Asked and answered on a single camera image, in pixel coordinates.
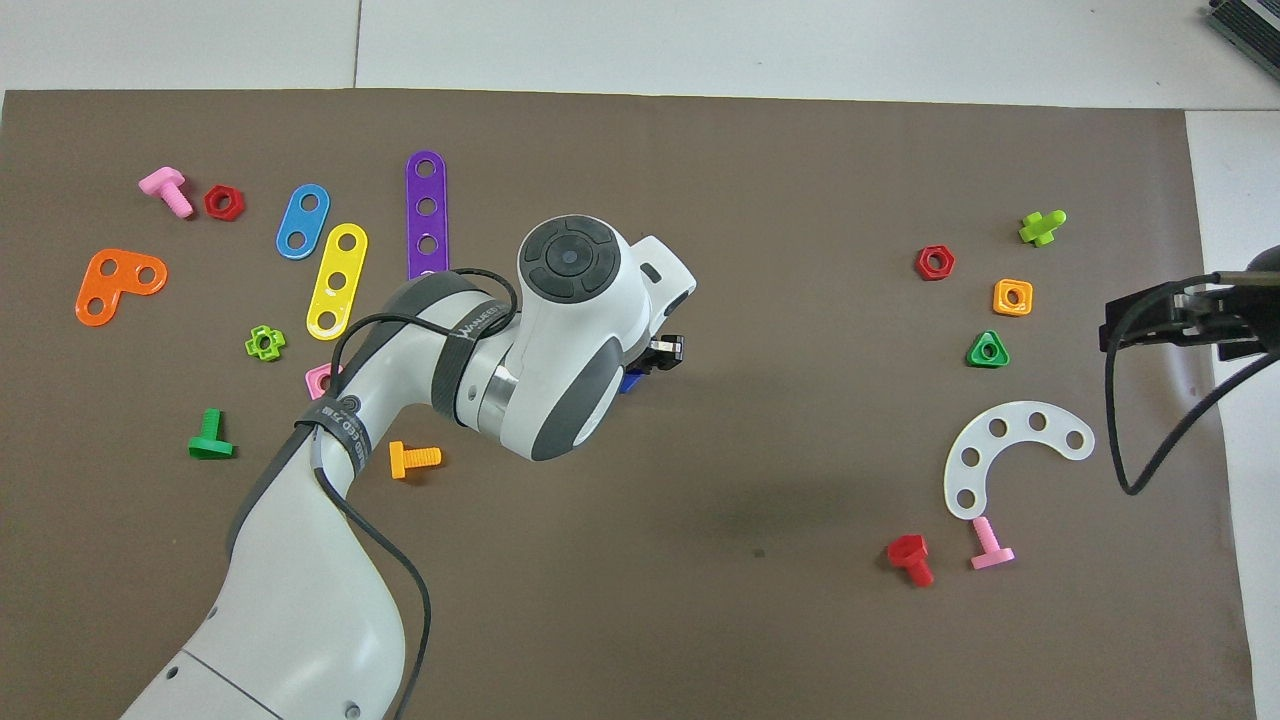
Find yellow three-hole toy strip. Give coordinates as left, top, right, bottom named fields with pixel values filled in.
left=305, top=222, right=369, bottom=342

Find blue two-hole toy strip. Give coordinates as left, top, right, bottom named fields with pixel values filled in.
left=275, top=183, right=332, bottom=261

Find green toy screw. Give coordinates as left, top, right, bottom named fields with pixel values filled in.
left=187, top=407, right=237, bottom=461

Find orange toy screw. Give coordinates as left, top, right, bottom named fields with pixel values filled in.
left=388, top=440, right=443, bottom=481

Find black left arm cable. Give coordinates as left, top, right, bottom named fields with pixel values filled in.
left=308, top=267, right=521, bottom=720

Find pink toy screw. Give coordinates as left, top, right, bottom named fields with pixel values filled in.
left=138, top=166, right=195, bottom=220
left=969, top=515, right=1017, bottom=572

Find red toy screw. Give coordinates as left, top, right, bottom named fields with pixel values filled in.
left=886, top=534, right=937, bottom=589

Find orange angled toy plate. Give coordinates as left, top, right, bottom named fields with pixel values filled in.
left=75, top=248, right=169, bottom=328

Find purple four-hole toy strip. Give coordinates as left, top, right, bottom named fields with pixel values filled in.
left=405, top=150, right=449, bottom=283

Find brown table mat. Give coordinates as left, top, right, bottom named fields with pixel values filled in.
left=0, top=88, right=1259, bottom=720

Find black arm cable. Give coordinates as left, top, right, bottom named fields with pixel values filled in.
left=1103, top=283, right=1280, bottom=497
left=308, top=267, right=521, bottom=720

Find lime cross-head toy screw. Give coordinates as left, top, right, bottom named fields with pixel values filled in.
left=1017, top=209, right=1068, bottom=248

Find white curved toy plate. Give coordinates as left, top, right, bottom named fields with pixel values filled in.
left=943, top=401, right=1097, bottom=522

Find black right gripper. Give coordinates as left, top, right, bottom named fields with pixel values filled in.
left=1099, top=243, right=1280, bottom=363

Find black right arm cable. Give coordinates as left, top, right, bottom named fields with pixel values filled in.
left=1103, top=283, right=1280, bottom=497

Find black ribbed device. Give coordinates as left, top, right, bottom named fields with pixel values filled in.
left=1203, top=0, right=1280, bottom=73

